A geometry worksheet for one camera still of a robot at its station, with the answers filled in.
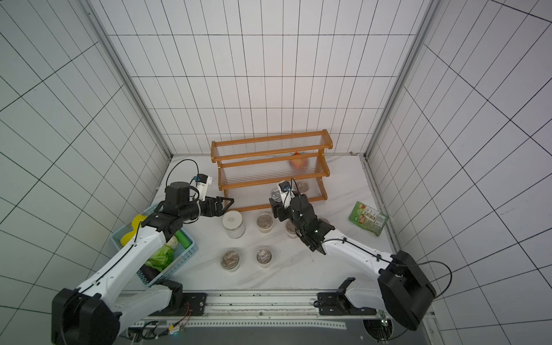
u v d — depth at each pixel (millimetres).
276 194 775
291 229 854
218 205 699
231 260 776
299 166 1067
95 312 375
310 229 610
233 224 833
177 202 596
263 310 725
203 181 699
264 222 875
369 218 947
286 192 671
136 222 835
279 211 711
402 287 406
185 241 844
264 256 792
